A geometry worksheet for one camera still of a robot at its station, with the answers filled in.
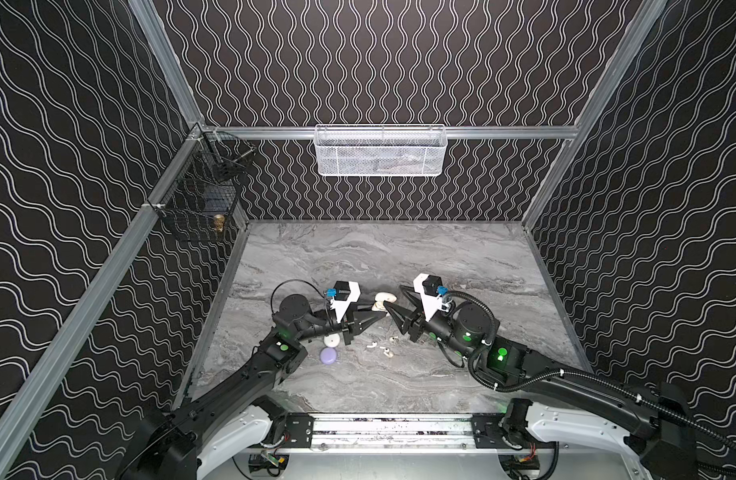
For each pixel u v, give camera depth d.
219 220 0.82
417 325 0.58
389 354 0.87
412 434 0.76
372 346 0.89
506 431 0.66
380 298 0.65
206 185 1.01
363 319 0.66
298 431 0.73
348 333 0.61
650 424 0.41
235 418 0.58
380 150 0.60
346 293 0.58
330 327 0.62
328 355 0.86
